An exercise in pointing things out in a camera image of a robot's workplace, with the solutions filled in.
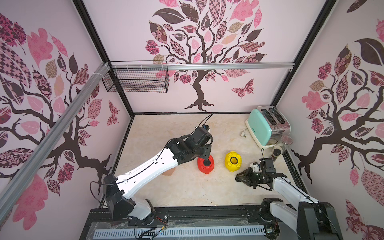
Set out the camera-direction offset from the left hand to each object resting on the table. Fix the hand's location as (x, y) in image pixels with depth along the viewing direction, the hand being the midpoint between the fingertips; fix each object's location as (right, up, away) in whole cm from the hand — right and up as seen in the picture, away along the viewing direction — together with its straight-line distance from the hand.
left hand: (206, 151), depth 72 cm
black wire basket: (-43, +45, +22) cm, 66 cm away
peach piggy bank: (-21, -15, +14) cm, 29 cm away
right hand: (+20, -16, +13) cm, 29 cm away
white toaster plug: (+29, +7, +33) cm, 45 cm away
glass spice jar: (+45, -1, +16) cm, 48 cm away
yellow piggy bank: (+17, -8, +13) cm, 22 cm away
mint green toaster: (+39, +13, +17) cm, 44 cm away
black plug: (+1, -8, +11) cm, 14 cm away
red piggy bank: (0, -11, +9) cm, 15 cm away
